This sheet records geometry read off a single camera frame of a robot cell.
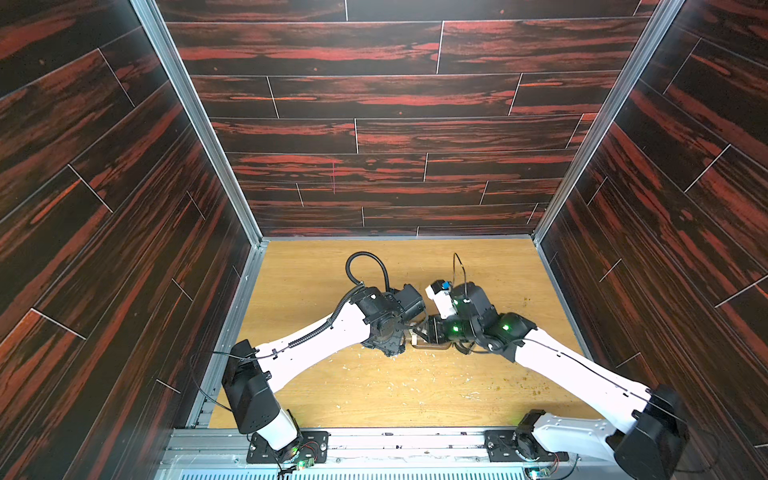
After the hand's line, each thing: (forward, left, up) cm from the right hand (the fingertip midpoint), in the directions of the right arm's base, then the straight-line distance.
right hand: (422, 323), depth 78 cm
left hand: (-5, +9, -2) cm, 11 cm away
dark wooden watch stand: (-9, -1, +9) cm, 13 cm away
